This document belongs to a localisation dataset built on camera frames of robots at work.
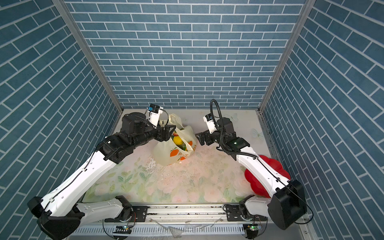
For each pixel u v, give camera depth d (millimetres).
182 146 806
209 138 693
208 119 680
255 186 838
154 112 558
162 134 578
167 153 721
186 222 721
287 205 397
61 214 385
